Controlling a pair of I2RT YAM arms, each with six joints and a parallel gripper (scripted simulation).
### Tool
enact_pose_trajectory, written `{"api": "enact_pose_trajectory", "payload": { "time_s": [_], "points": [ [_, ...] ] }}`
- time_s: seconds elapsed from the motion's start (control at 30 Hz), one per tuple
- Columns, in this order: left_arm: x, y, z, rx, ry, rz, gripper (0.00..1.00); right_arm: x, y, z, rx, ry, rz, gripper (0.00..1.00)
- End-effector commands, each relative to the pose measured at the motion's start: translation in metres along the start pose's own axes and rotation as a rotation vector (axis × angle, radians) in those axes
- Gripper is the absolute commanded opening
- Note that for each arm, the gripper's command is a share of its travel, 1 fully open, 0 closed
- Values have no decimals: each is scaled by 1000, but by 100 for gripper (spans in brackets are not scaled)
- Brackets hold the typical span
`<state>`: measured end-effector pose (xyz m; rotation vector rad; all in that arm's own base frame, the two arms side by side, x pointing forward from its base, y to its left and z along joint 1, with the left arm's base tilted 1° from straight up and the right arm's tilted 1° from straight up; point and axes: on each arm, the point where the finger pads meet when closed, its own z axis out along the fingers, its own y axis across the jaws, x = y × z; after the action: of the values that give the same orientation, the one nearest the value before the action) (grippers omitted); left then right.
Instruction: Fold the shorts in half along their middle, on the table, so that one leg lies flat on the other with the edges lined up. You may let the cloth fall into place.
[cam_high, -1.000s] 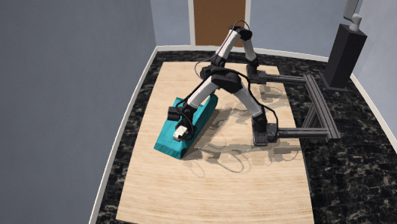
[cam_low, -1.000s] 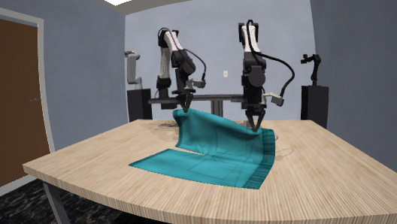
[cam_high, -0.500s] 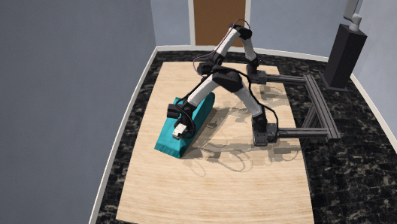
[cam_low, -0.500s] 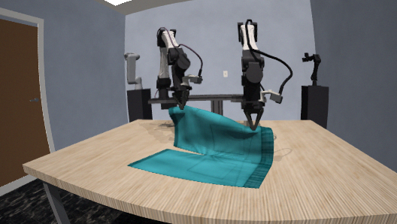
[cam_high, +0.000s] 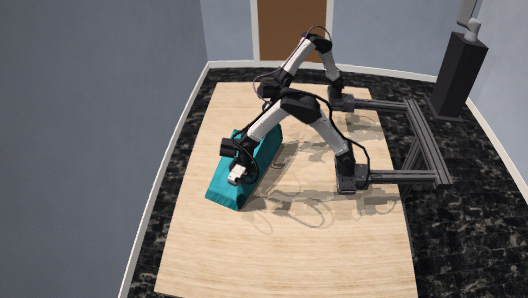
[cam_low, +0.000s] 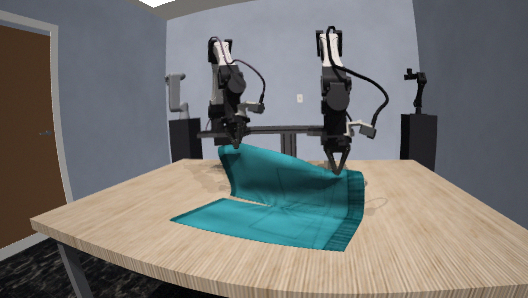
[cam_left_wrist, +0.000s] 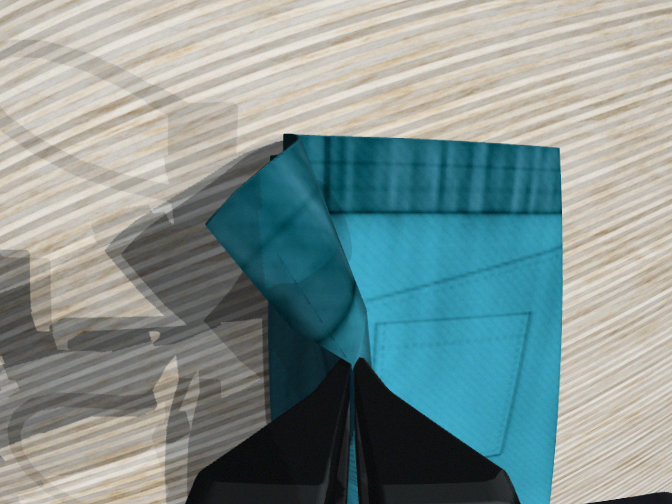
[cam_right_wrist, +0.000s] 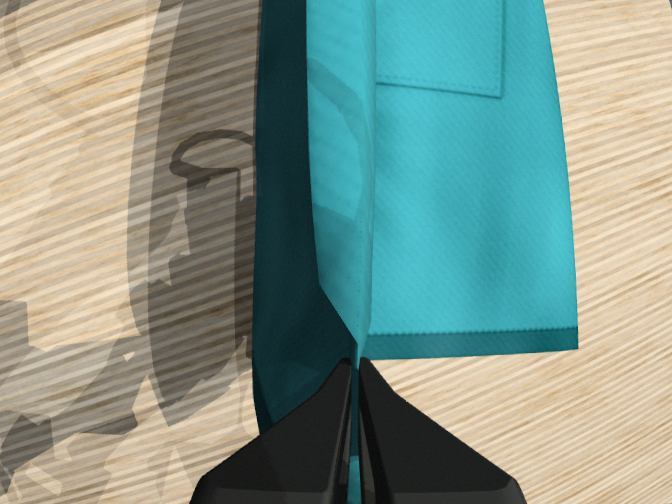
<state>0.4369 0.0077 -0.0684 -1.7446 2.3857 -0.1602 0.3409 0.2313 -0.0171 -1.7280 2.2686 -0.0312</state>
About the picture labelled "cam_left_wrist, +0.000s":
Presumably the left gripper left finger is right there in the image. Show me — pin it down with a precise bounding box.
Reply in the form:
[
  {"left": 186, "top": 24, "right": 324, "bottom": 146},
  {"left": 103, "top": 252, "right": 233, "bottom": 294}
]
[{"left": 185, "top": 358, "right": 350, "bottom": 504}]

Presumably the teal cloth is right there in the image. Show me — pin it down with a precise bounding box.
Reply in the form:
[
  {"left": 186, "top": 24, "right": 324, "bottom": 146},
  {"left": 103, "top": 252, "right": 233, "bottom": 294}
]
[{"left": 205, "top": 133, "right": 563, "bottom": 504}]

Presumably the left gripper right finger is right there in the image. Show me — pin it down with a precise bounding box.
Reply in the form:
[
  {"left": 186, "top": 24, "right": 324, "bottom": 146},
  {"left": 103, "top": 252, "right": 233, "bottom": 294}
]
[{"left": 354, "top": 357, "right": 521, "bottom": 504}]

